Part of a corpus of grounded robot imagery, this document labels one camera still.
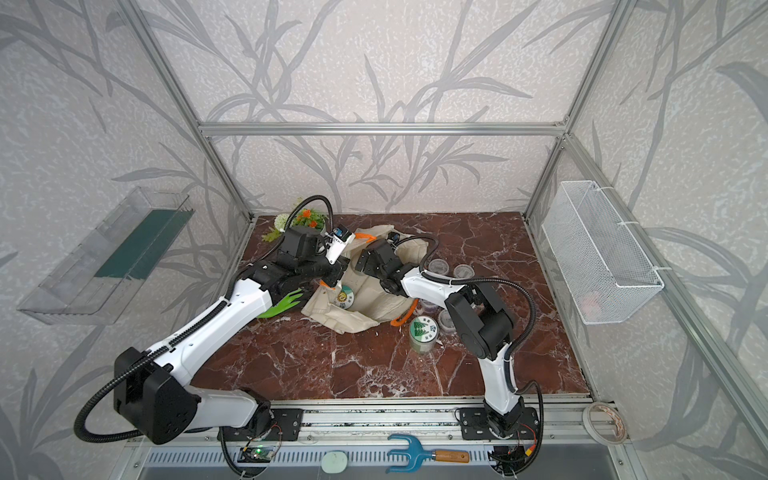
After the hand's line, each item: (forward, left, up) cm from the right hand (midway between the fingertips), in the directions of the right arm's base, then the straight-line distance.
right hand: (369, 259), depth 96 cm
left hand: (-10, +4, +13) cm, 16 cm away
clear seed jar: (-15, -19, -5) cm, 24 cm away
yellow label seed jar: (-14, +6, 0) cm, 15 cm away
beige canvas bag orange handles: (-14, -2, -5) cm, 15 cm away
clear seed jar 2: (-20, -23, -3) cm, 31 cm away
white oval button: (-52, +5, -6) cm, 53 cm away
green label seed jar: (-2, -31, -4) cm, 31 cm away
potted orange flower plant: (+11, +19, +9) cm, 24 cm away
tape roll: (-45, -62, -11) cm, 77 cm away
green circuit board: (-50, +24, -9) cm, 57 cm away
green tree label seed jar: (-24, -16, -1) cm, 29 cm away
